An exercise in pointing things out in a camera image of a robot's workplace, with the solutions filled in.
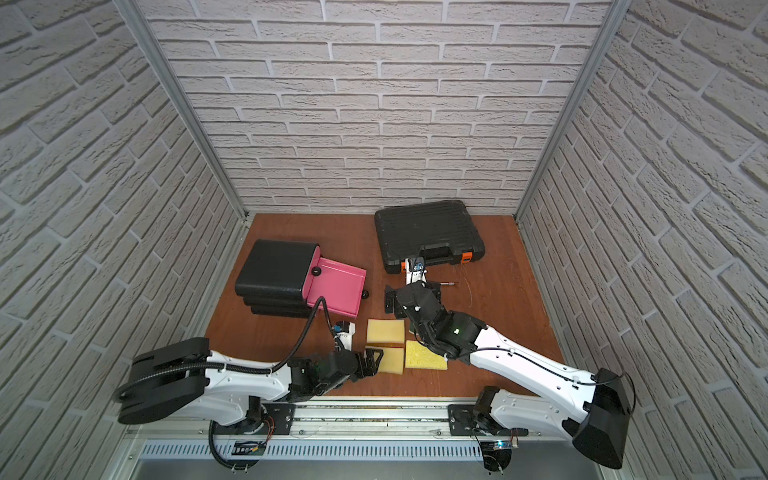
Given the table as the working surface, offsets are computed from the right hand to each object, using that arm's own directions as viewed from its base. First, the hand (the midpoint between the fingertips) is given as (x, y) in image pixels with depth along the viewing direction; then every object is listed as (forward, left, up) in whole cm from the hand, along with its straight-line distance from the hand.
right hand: (407, 284), depth 75 cm
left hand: (-12, +9, -17) cm, 22 cm away
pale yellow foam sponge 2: (-13, +5, -19) cm, 24 cm away
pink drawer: (+10, +27, -5) cm, 29 cm away
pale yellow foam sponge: (-4, +6, -19) cm, 21 cm away
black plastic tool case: (+32, -17, -17) cm, 40 cm away
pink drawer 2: (+13, +20, -19) cm, 30 cm away
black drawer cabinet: (+6, +37, -3) cm, 37 cm away
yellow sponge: (-12, -3, -20) cm, 24 cm away
